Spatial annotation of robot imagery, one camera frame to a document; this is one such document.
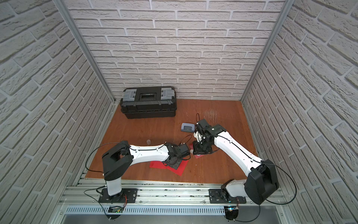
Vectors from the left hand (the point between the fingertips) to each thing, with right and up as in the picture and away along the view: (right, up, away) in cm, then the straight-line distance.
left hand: (175, 164), depth 86 cm
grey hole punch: (+9, +22, +14) cm, 27 cm away
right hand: (+14, +10, -8) cm, 18 cm away
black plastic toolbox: (-19, +40, +9) cm, 45 cm away
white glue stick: (+10, +11, -10) cm, 18 cm away
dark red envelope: (+9, +15, -15) cm, 23 cm away
